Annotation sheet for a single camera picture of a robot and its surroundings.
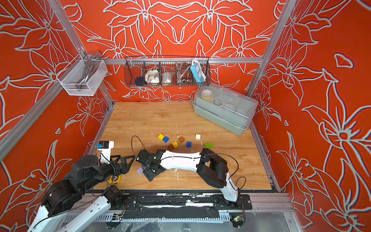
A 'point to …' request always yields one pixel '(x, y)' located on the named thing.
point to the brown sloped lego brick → (181, 139)
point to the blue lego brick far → (165, 139)
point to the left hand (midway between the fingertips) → (128, 155)
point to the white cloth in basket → (152, 76)
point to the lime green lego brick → (208, 145)
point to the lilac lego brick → (140, 170)
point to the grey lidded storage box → (230, 110)
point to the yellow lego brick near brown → (175, 144)
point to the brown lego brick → (170, 147)
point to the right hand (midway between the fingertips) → (148, 175)
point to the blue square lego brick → (189, 144)
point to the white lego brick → (198, 136)
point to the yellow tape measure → (117, 179)
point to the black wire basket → (162, 70)
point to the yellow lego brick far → (161, 137)
